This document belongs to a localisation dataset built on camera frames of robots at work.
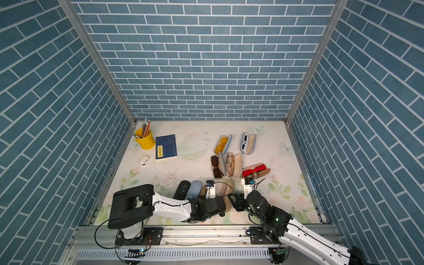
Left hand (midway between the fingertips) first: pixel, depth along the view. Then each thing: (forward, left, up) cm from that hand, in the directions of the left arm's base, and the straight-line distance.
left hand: (227, 204), depth 83 cm
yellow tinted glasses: (+38, +3, +1) cm, 38 cm away
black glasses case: (+6, +23, +2) cm, 24 cm away
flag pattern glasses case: (+22, -5, +2) cm, 22 cm away
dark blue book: (+36, +39, 0) cm, 53 cm away
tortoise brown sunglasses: (+16, +5, +2) cm, 17 cm away
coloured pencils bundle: (+39, +48, +15) cm, 64 cm away
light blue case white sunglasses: (+37, -14, +4) cm, 40 cm away
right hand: (+1, -2, +7) cm, 7 cm away
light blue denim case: (+7, +17, +3) cm, 19 cm away
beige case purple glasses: (+6, +1, +6) cm, 9 cm away
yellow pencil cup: (+36, +49, +9) cm, 61 cm away
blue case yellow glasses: (+40, -3, +6) cm, 40 cm away
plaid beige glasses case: (+4, +13, +2) cm, 14 cm away
